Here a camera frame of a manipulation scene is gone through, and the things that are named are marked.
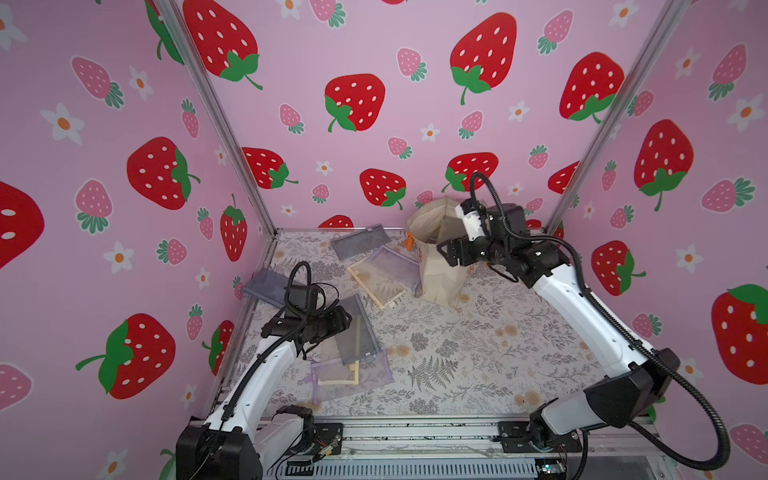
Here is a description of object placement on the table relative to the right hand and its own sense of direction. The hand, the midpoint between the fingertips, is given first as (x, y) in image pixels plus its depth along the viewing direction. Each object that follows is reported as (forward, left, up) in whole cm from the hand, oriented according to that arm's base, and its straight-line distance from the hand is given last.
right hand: (445, 245), depth 74 cm
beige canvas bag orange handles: (+25, +2, -15) cm, 30 cm away
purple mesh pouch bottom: (-22, +17, -32) cm, 43 cm away
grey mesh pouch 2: (+29, +30, -31) cm, 52 cm away
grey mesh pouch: (-13, +23, -31) cm, 41 cm away
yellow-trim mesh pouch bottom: (-23, +29, -31) cm, 48 cm away
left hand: (-12, +26, -20) cm, 35 cm away
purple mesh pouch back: (+18, +14, -33) cm, 40 cm away
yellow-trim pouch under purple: (+8, +19, -32) cm, 38 cm away
